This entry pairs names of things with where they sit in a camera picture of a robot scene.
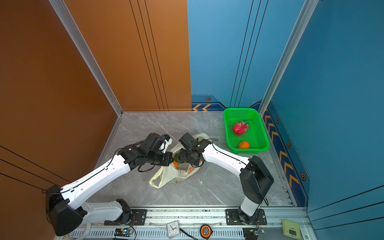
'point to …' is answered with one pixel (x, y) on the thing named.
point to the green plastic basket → (256, 135)
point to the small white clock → (173, 229)
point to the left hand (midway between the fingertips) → (175, 159)
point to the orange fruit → (244, 144)
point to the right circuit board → (251, 233)
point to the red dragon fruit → (240, 128)
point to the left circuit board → (123, 232)
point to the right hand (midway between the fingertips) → (181, 160)
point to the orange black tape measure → (206, 231)
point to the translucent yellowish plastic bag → (175, 173)
